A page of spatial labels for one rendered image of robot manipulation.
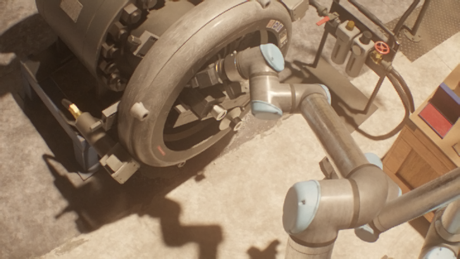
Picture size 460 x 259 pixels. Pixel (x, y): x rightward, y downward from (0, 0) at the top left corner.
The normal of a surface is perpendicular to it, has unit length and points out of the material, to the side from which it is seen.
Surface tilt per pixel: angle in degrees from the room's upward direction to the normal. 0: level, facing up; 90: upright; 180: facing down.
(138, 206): 0
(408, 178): 90
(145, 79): 53
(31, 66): 0
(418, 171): 90
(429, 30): 0
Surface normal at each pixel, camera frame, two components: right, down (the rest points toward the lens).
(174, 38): -0.23, -0.22
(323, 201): 0.16, -0.33
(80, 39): -0.67, 0.37
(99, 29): -0.54, 0.14
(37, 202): 0.14, -0.57
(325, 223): 0.16, 0.43
